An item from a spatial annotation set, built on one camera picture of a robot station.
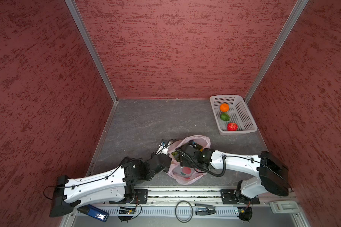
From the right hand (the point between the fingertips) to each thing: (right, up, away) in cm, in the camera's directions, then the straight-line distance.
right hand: (184, 165), depth 81 cm
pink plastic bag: (+1, -6, 0) cm, 6 cm away
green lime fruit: (+32, +28, +22) cm, 48 cm away
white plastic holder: (+50, -16, -12) cm, 54 cm away
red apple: (+35, +21, +16) cm, 44 cm away
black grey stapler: (+9, -18, -12) cm, 23 cm away
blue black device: (-44, -18, -14) cm, 50 cm away
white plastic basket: (+46, +30, +29) cm, 62 cm away
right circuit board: (+31, -21, -10) cm, 39 cm away
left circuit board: (-33, -21, -8) cm, 40 cm away
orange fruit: (+35, +35, +30) cm, 58 cm away
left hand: (-9, +7, -8) cm, 14 cm away
